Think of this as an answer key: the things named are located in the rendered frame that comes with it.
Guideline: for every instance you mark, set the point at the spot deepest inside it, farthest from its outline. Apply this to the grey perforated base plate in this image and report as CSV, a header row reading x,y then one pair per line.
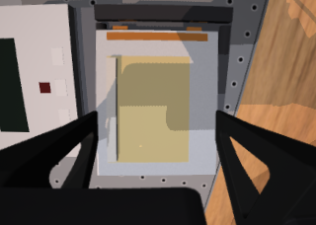
x,y
248,18

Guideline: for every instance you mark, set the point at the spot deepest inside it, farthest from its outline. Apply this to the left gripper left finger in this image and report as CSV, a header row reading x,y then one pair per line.
x,y
28,164

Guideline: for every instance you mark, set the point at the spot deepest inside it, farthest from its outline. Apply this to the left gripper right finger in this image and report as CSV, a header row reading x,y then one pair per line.
x,y
290,191

